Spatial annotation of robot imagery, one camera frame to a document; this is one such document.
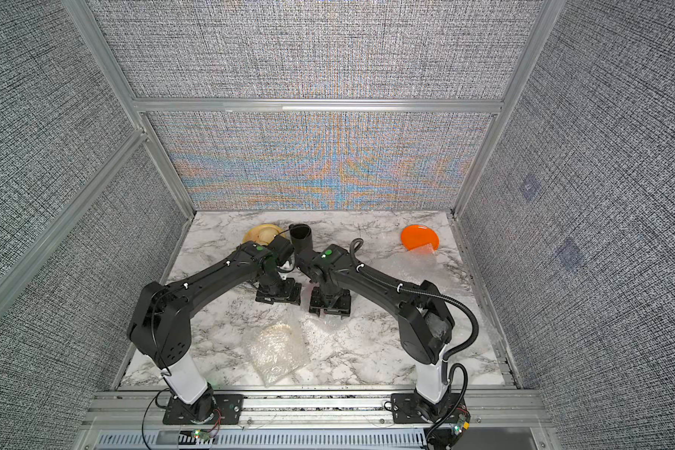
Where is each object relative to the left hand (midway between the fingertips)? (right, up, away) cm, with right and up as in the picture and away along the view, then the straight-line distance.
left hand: (294, 300), depth 85 cm
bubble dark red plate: (+9, -10, +1) cm, 14 cm away
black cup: (+1, +19, +12) cm, 23 cm away
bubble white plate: (-4, -13, -5) cm, 14 cm away
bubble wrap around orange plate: (+50, +8, +18) cm, 54 cm away
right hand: (+10, -2, -5) cm, 11 cm away
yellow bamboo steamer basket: (-14, +20, +21) cm, 32 cm away
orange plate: (+44, +20, +25) cm, 55 cm away
